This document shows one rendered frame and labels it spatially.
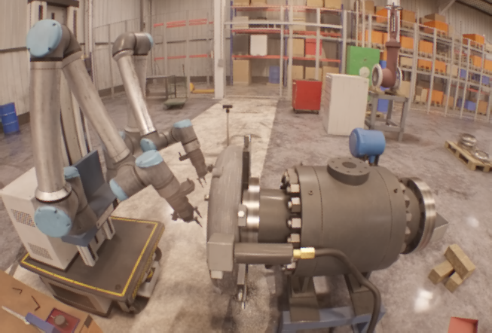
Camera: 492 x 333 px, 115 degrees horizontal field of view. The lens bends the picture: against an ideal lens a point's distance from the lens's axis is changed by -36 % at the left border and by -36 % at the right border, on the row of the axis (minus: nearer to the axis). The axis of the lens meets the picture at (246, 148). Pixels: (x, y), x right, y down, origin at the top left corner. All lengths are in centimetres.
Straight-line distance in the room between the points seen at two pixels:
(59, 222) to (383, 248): 129
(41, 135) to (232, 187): 70
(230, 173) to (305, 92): 547
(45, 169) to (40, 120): 16
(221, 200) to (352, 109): 418
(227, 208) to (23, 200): 106
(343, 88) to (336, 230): 391
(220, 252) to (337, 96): 421
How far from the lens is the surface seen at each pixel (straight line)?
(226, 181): 93
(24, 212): 150
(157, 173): 84
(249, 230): 105
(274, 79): 1254
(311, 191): 102
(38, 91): 83
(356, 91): 482
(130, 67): 128
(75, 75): 94
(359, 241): 109
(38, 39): 82
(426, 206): 136
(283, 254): 83
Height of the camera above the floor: 138
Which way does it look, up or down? 21 degrees down
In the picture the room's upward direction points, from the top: straight up
